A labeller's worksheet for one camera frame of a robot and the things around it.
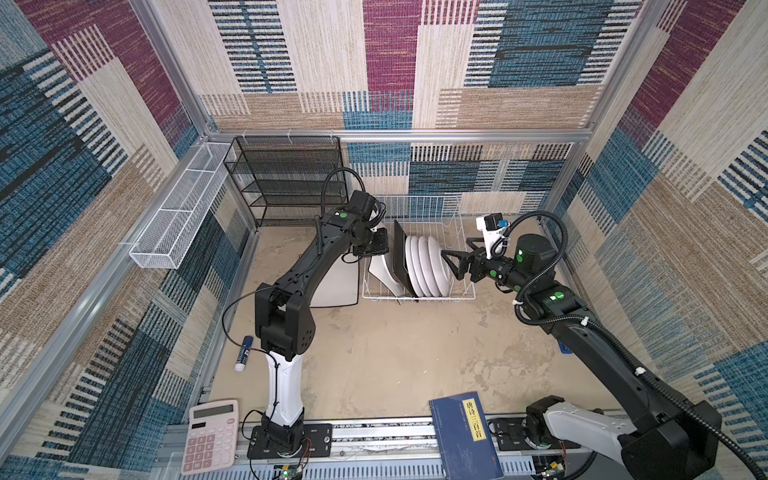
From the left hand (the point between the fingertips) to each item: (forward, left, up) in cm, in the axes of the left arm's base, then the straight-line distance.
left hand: (387, 244), depth 88 cm
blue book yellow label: (-47, -18, -19) cm, 54 cm away
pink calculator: (-45, +43, -17) cm, 65 cm away
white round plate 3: (-5, -11, -2) cm, 12 cm away
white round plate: (-6, -6, -3) cm, 9 cm away
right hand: (-12, -16, +11) cm, 23 cm away
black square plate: (-7, -3, -1) cm, 8 cm away
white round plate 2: (-6, -8, -3) cm, 11 cm away
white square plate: (-9, +2, 0) cm, 9 cm away
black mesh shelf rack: (+32, +35, 0) cm, 47 cm away
